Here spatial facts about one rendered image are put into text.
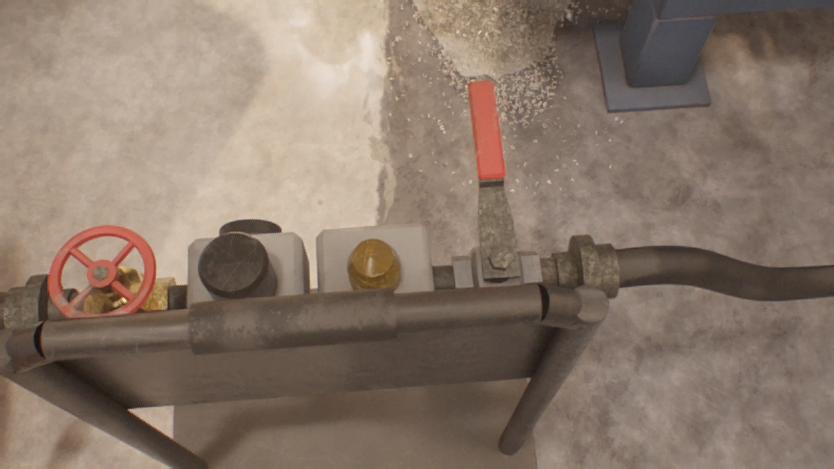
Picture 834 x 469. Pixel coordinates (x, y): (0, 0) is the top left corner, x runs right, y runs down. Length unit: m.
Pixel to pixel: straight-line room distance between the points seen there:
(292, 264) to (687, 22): 0.67
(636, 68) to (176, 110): 0.62
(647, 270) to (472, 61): 0.65
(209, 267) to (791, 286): 0.48
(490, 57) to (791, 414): 0.60
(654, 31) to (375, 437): 0.59
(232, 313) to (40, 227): 0.74
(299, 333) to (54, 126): 0.84
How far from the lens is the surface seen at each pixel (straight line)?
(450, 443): 1.08
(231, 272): 0.62
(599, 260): 0.68
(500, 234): 0.66
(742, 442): 1.16
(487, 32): 1.30
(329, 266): 0.66
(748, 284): 0.77
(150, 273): 0.63
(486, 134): 0.68
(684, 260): 0.70
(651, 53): 1.21
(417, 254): 0.66
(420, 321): 0.54
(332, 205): 1.18
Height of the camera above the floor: 1.08
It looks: 68 degrees down
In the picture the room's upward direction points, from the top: straight up
